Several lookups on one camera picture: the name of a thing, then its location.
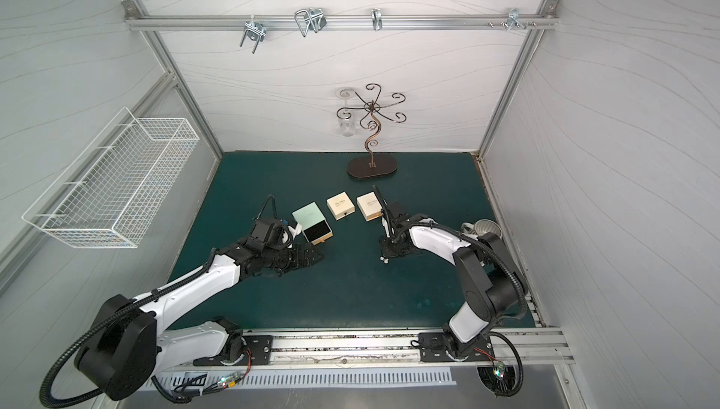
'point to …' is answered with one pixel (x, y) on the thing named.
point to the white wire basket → (108, 195)
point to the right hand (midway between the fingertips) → (387, 249)
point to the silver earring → (385, 261)
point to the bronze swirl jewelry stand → (369, 167)
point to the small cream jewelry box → (340, 205)
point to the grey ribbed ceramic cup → (482, 226)
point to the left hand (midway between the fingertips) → (315, 261)
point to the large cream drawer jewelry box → (369, 206)
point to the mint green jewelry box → (313, 222)
